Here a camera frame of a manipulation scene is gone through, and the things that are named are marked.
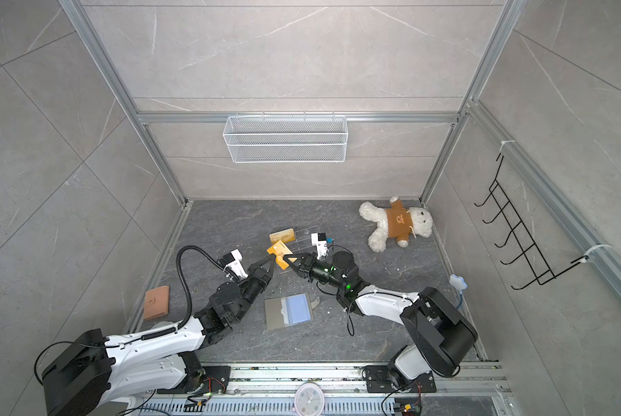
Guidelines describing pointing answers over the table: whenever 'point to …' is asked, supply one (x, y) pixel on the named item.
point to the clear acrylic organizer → (303, 239)
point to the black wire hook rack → (530, 252)
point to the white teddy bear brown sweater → (395, 222)
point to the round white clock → (309, 399)
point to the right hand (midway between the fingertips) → (286, 260)
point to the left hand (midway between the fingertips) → (279, 254)
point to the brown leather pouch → (157, 302)
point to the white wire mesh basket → (285, 139)
